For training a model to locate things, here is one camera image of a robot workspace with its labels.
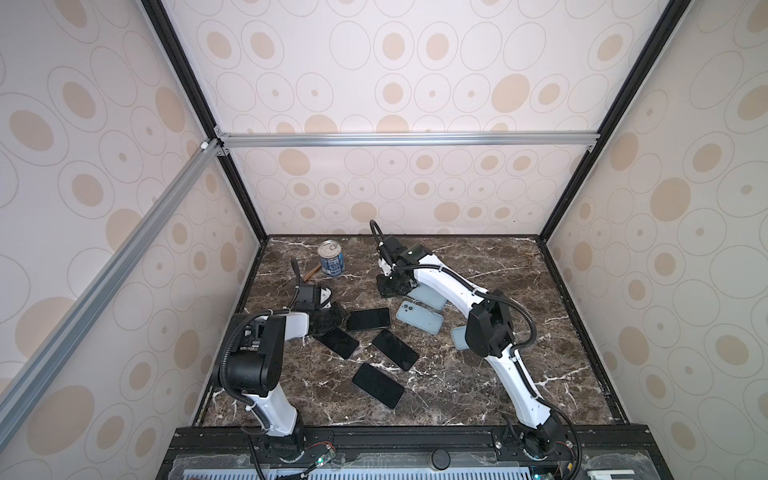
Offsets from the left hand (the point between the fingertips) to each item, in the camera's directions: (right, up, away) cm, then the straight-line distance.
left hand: (357, 308), depth 96 cm
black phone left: (-5, -10, -5) cm, 12 cm away
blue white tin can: (-9, +16, +5) cm, 19 cm away
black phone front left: (+7, -20, -12) cm, 24 cm away
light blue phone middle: (+20, -3, +2) cm, 21 cm away
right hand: (+8, +4, 0) cm, 9 cm away
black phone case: (+4, -4, +4) cm, 6 cm away
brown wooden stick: (-18, +11, +14) cm, 25 cm away
